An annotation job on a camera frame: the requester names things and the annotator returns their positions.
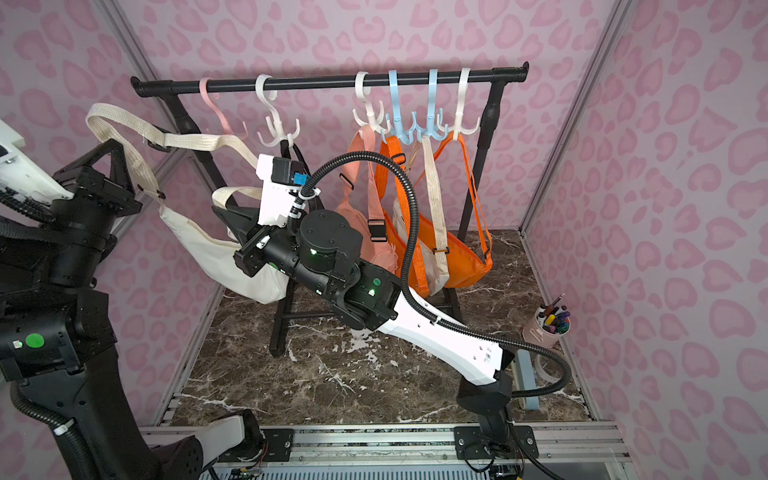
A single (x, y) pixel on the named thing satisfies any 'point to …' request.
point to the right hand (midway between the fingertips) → (219, 211)
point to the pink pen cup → (549, 325)
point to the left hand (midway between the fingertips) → (117, 141)
